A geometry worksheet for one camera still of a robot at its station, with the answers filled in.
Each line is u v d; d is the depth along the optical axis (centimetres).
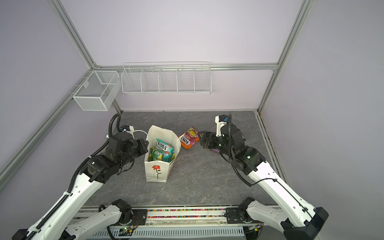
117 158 49
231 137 47
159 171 73
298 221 38
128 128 63
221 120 59
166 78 98
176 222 73
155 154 79
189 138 99
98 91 96
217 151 78
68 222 42
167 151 81
